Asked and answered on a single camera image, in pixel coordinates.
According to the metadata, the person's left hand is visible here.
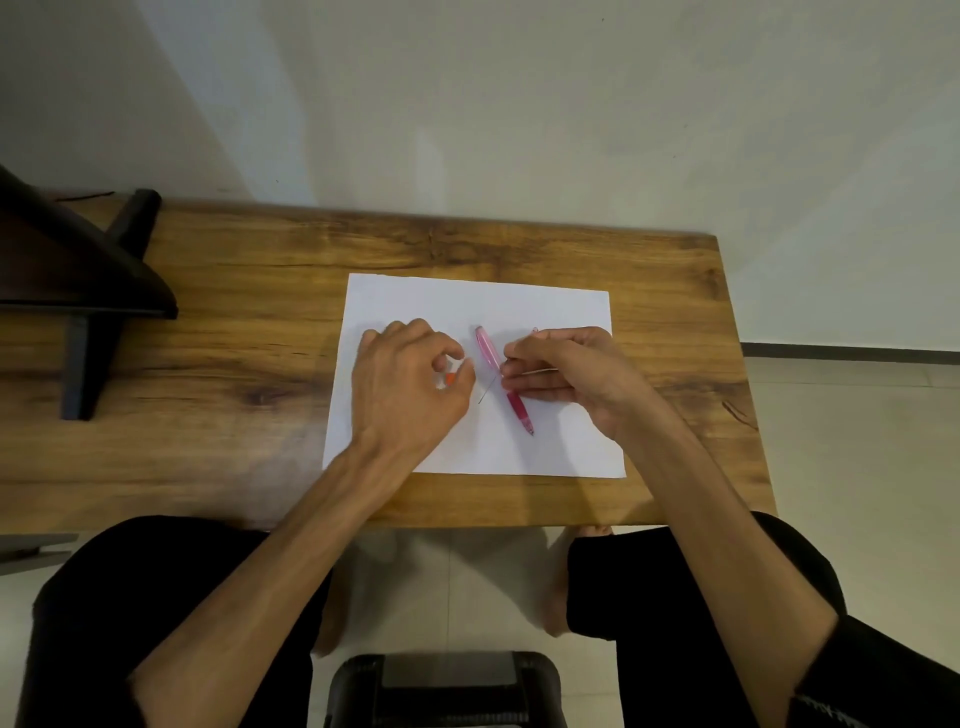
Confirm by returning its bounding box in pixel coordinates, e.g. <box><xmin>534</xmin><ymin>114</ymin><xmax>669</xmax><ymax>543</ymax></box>
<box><xmin>349</xmin><ymin>318</ymin><xmax>478</xmax><ymax>474</ymax></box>

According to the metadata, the person's right hand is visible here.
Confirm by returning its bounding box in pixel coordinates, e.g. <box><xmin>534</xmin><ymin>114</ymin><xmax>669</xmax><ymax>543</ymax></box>
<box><xmin>498</xmin><ymin>326</ymin><xmax>661</xmax><ymax>444</ymax></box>

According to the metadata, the pink mechanical pencil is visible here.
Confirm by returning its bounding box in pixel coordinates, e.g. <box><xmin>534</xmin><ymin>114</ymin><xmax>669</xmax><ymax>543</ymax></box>
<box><xmin>473</xmin><ymin>324</ymin><xmax>536</xmax><ymax>438</ymax></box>

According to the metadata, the white paper sheet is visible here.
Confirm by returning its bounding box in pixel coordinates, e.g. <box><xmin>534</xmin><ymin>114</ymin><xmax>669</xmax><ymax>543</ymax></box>
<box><xmin>322</xmin><ymin>272</ymin><xmax>628</xmax><ymax>480</ymax></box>

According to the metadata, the person's right forearm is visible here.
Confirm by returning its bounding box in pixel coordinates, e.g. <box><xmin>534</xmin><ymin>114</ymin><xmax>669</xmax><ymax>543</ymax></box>
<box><xmin>614</xmin><ymin>397</ymin><xmax>840</xmax><ymax>728</ymax></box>

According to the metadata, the person's left forearm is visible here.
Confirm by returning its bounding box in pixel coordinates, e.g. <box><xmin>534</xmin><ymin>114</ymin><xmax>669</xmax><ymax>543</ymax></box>
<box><xmin>127</xmin><ymin>442</ymin><xmax>418</xmax><ymax>728</ymax></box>

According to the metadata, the person's right trouser leg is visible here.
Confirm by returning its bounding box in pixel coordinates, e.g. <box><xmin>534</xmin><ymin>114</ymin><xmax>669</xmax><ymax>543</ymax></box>
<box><xmin>566</xmin><ymin>512</ymin><xmax>849</xmax><ymax>728</ymax></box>

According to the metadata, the person's trouser leg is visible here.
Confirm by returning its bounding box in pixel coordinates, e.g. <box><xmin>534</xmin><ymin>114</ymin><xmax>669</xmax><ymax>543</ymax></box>
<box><xmin>566</xmin><ymin>512</ymin><xmax>849</xmax><ymax>728</ymax></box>
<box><xmin>14</xmin><ymin>515</ymin><xmax>335</xmax><ymax>728</ymax></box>

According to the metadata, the person's left foot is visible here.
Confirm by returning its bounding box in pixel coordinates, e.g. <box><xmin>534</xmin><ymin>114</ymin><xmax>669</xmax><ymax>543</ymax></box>
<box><xmin>311</xmin><ymin>569</ymin><xmax>350</xmax><ymax>660</ymax></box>

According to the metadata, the person's foot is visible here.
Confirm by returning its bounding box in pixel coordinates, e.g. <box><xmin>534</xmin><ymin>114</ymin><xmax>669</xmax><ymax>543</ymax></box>
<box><xmin>541</xmin><ymin>524</ymin><xmax>615</xmax><ymax>639</ymax></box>
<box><xmin>311</xmin><ymin>569</ymin><xmax>350</xmax><ymax>660</ymax></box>

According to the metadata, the person's right foot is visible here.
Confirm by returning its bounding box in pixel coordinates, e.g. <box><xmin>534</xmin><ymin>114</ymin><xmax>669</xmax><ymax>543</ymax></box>
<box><xmin>541</xmin><ymin>524</ymin><xmax>615</xmax><ymax>639</ymax></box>

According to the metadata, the person's left trouser leg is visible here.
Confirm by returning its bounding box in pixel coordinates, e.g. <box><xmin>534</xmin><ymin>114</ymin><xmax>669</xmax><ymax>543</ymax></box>
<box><xmin>14</xmin><ymin>515</ymin><xmax>335</xmax><ymax>728</ymax></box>

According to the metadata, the dark skirting board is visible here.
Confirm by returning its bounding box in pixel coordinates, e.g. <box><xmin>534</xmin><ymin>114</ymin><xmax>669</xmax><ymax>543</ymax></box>
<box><xmin>740</xmin><ymin>342</ymin><xmax>960</xmax><ymax>367</ymax></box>

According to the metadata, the black stool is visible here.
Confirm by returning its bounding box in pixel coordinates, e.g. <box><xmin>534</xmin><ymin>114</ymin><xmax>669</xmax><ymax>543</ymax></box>
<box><xmin>323</xmin><ymin>652</ymin><xmax>568</xmax><ymax>728</ymax></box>

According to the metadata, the black television stand leg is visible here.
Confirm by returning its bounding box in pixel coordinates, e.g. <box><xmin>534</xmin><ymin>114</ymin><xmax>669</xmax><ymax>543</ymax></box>
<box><xmin>59</xmin><ymin>188</ymin><xmax>163</xmax><ymax>421</ymax></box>

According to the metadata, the black flat screen television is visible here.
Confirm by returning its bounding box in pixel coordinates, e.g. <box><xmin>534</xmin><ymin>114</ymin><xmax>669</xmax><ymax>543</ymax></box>
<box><xmin>0</xmin><ymin>163</ymin><xmax>180</xmax><ymax>320</ymax></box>

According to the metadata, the grey metal bar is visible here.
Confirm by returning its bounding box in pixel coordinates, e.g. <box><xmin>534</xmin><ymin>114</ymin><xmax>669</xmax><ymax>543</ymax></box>
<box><xmin>0</xmin><ymin>533</ymin><xmax>80</xmax><ymax>577</ymax></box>

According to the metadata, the black right shirt sleeve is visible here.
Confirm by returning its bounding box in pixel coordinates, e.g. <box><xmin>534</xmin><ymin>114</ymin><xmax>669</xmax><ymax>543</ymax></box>
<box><xmin>787</xmin><ymin>614</ymin><xmax>960</xmax><ymax>728</ymax></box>

